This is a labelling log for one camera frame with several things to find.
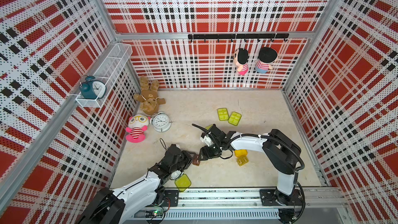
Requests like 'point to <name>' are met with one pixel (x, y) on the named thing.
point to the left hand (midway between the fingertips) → (198, 155)
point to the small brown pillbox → (197, 161)
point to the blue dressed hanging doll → (267, 55)
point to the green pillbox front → (183, 183)
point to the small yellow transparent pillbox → (242, 160)
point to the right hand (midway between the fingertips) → (205, 158)
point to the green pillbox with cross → (208, 127)
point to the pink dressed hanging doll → (240, 58)
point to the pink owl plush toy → (138, 125)
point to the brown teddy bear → (148, 97)
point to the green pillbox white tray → (235, 118)
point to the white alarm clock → (160, 122)
